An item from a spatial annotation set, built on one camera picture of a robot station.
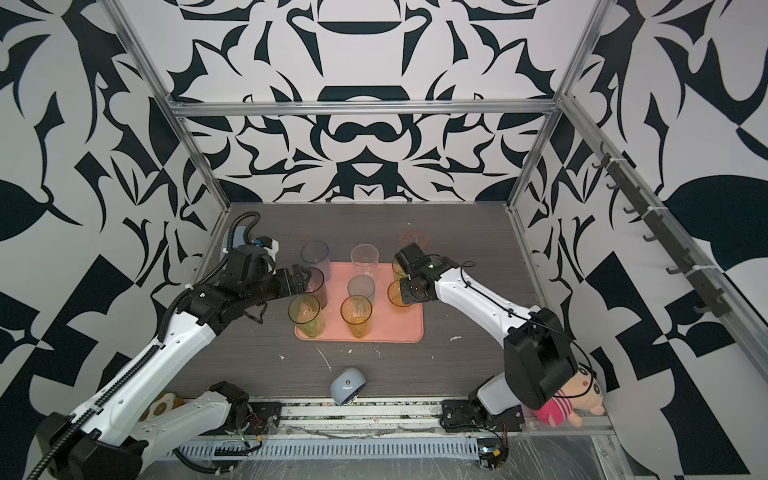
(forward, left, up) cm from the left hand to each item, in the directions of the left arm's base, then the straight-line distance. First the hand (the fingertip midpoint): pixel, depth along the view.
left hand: (297, 271), depth 76 cm
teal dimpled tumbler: (+1, -15, -10) cm, 18 cm away
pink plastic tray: (-6, -23, -21) cm, 31 cm away
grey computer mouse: (-24, -12, -13) cm, 30 cm away
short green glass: (-3, -25, +5) cm, 25 cm away
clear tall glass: (+9, -16, -9) cm, 21 cm away
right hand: (0, -30, -12) cm, 32 cm away
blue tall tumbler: (+11, -2, -8) cm, 14 cm away
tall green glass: (-5, 0, -13) cm, 14 cm away
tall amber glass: (-7, -14, -10) cm, 18 cm away
